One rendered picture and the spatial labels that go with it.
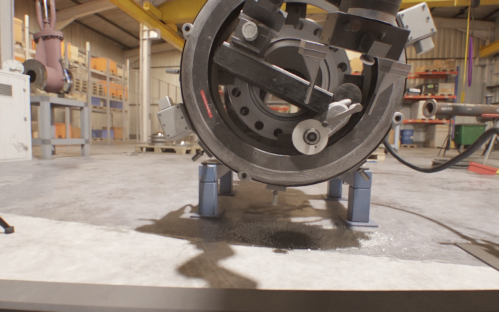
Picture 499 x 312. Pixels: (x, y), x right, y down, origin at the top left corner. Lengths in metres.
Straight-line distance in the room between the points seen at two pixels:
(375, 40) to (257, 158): 0.52
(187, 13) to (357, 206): 13.12
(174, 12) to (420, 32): 13.49
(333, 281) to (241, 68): 0.68
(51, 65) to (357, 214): 4.77
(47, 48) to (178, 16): 9.44
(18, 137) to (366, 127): 4.21
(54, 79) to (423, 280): 4.86
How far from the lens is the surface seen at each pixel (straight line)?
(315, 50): 0.46
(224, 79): 0.98
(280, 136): 0.94
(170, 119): 0.93
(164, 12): 14.44
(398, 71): 0.53
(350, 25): 0.44
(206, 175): 1.22
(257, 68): 0.84
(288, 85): 0.82
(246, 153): 0.83
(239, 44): 0.81
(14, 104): 4.46
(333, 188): 1.72
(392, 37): 0.50
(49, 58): 5.16
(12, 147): 4.42
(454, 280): 0.97
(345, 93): 0.91
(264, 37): 0.81
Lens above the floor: 0.39
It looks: 4 degrees down
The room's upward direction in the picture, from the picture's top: 1 degrees clockwise
